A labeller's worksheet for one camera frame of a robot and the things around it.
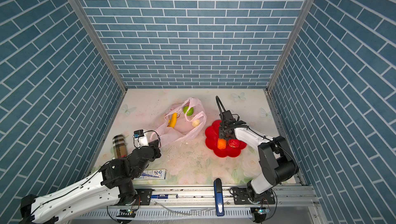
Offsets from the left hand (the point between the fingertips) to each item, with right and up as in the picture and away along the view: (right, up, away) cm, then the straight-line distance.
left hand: (165, 143), depth 75 cm
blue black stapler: (+26, -23, -2) cm, 35 cm away
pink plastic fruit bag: (+2, +7, +26) cm, 27 cm away
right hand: (+32, +1, +19) cm, 37 cm away
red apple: (+36, -3, +12) cm, 38 cm away
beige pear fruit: (+14, +7, +21) cm, 26 cm away
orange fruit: (+29, -3, +12) cm, 32 cm away
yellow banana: (-1, +7, +22) cm, 23 cm away
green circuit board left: (-17, -32, -2) cm, 37 cm away
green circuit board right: (+46, -31, -3) cm, 56 cm away
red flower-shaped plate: (+24, 0, +21) cm, 32 cm away
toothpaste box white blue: (-8, -17, +4) cm, 20 cm away
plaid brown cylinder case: (-31, -3, +14) cm, 34 cm away
